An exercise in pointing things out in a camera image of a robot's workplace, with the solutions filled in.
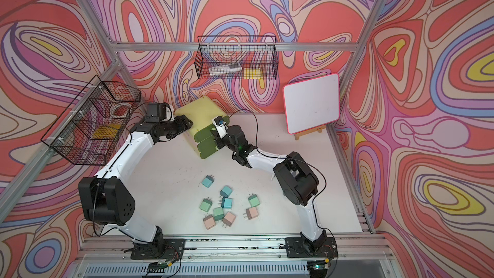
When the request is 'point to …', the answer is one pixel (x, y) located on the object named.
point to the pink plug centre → (228, 219)
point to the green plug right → (253, 200)
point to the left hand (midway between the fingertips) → (189, 124)
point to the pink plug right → (251, 213)
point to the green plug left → (206, 204)
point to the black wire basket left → (87, 132)
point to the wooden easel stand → (318, 128)
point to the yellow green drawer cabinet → (201, 112)
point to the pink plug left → (209, 221)
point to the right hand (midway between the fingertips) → (215, 132)
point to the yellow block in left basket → (106, 131)
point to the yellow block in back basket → (253, 73)
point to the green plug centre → (219, 213)
